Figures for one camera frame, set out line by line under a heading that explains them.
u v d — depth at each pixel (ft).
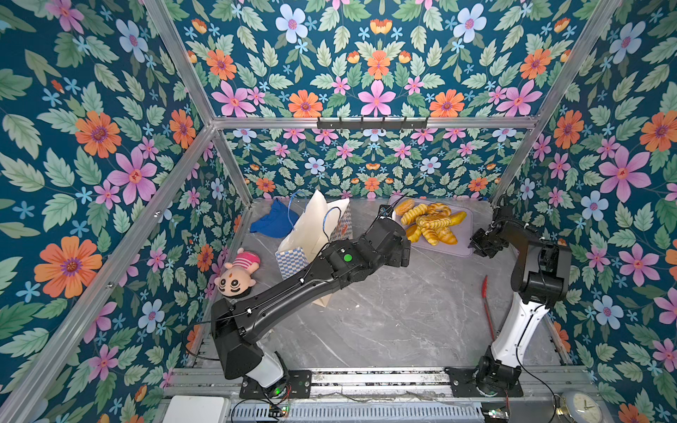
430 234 3.33
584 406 2.20
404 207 3.65
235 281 2.82
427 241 3.31
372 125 3.05
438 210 3.72
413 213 3.53
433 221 3.23
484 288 2.98
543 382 2.15
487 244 2.90
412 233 3.33
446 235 3.41
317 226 3.27
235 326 1.32
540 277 1.82
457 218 3.56
